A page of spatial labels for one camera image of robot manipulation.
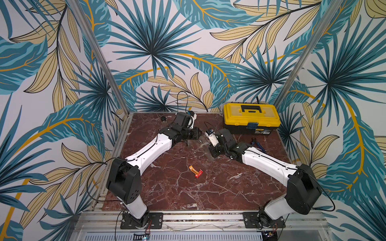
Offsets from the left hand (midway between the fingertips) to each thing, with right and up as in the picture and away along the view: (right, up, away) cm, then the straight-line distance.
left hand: (200, 134), depth 83 cm
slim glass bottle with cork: (+3, -10, +21) cm, 24 cm away
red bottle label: (+1, -23, +7) cm, 24 cm away
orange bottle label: (-3, -22, +8) cm, 23 cm away
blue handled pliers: (+39, -8, +19) cm, 44 cm away
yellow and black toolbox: (+33, +9, +14) cm, 37 cm away
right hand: (+7, -6, +3) cm, 10 cm away
